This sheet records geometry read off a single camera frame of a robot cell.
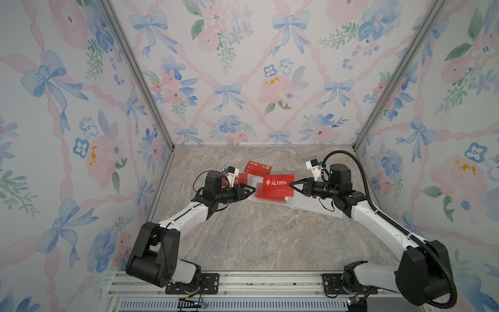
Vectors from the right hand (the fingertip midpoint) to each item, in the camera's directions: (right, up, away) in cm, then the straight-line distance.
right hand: (291, 184), depth 78 cm
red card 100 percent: (-5, 0, +3) cm, 6 cm away
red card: (-7, -7, +18) cm, 20 cm away
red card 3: (-21, +1, +29) cm, 36 cm away
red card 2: (-14, +6, +32) cm, 36 cm away
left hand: (-15, -3, +5) cm, 16 cm away
